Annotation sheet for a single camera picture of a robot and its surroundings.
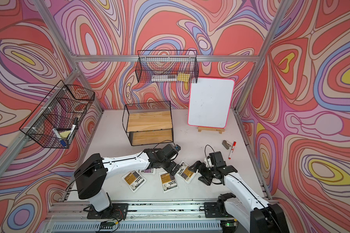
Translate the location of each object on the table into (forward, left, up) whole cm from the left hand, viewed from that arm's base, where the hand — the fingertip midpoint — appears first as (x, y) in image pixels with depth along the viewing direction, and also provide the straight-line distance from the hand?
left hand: (175, 165), depth 84 cm
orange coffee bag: (-7, +23, -4) cm, 24 cm away
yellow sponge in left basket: (+7, +56, +22) cm, 60 cm away
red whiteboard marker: (+12, -38, -4) cm, 40 cm away
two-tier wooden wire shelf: (+23, +17, +11) cm, 31 cm away
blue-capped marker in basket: (+5, +57, +23) cm, 61 cm away
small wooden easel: (+27, -24, 0) cm, 36 cm away
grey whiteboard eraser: (+16, -34, -3) cm, 38 cm away
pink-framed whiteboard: (+36, -23, +18) cm, 46 cm away
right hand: (-6, -11, -2) cm, 13 cm away
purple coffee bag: (-1, +16, -4) cm, 17 cm away
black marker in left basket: (+8, +49, +27) cm, 56 cm away
